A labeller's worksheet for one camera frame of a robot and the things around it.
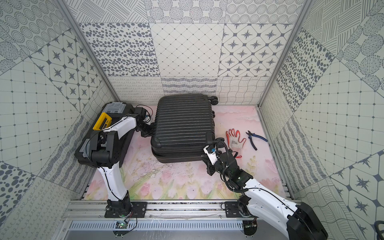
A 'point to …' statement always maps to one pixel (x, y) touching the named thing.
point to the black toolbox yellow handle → (109, 113)
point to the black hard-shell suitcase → (184, 126)
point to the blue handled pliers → (250, 135)
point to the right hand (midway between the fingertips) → (203, 159)
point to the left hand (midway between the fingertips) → (162, 133)
